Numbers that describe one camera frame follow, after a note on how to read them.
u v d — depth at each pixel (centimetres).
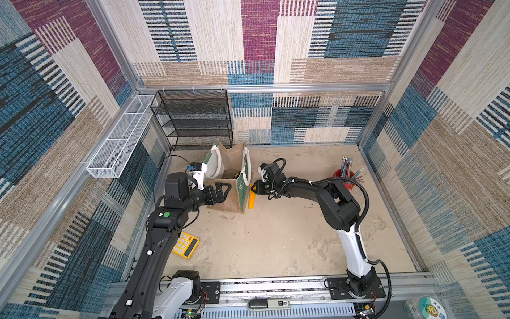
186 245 83
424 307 64
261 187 91
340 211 58
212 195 63
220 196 65
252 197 99
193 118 108
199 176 65
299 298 73
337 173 96
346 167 94
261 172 94
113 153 73
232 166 100
